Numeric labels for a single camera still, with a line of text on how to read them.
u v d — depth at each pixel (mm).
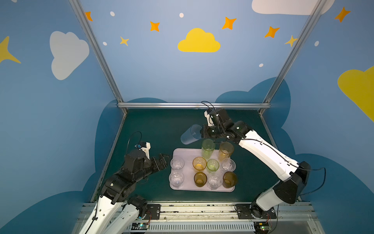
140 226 705
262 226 709
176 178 840
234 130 516
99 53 850
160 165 603
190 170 876
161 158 607
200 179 840
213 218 733
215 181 840
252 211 662
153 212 744
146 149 627
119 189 447
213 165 900
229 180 840
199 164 896
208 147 870
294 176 414
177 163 883
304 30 783
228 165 896
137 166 503
